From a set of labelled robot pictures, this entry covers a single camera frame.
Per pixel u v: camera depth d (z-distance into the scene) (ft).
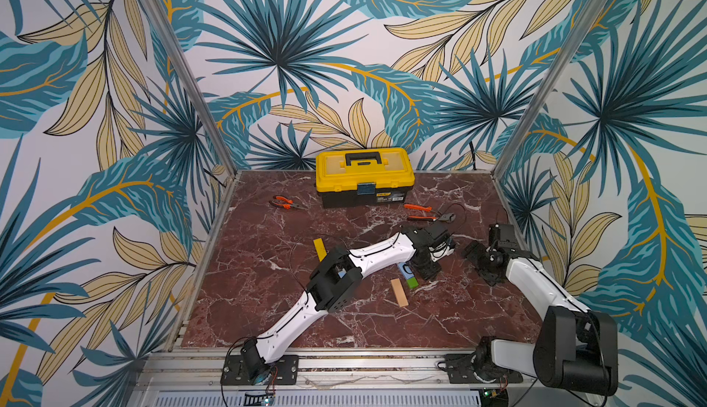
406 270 3.09
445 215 3.41
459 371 2.40
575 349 1.36
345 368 2.46
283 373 2.38
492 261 2.14
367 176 3.20
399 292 2.83
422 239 2.39
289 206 3.50
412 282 2.90
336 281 1.89
